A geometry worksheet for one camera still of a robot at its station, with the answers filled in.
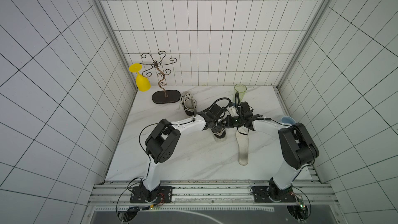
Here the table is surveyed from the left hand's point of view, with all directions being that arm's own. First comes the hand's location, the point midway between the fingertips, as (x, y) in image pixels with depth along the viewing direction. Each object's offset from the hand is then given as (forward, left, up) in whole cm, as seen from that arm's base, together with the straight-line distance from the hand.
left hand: (213, 125), depth 94 cm
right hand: (+4, -6, +2) cm, 8 cm away
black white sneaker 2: (-8, -4, +2) cm, 9 cm away
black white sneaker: (+18, +16, -1) cm, 24 cm away
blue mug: (+3, -46, +3) cm, 46 cm away
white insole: (-11, -14, +9) cm, 20 cm away
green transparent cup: (+24, -19, +9) cm, 32 cm away
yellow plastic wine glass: (+19, +43, +18) cm, 51 cm away
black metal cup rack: (+26, +39, -4) cm, 47 cm away
